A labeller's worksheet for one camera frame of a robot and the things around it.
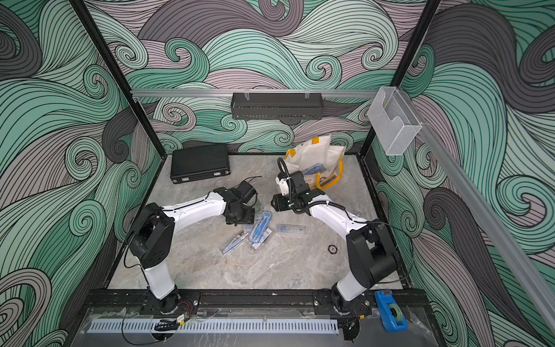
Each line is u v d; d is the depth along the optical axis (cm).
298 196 68
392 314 67
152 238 47
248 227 89
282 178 79
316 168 110
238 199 69
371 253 44
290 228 90
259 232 88
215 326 70
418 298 74
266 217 93
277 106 95
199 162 113
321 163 112
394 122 78
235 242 87
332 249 86
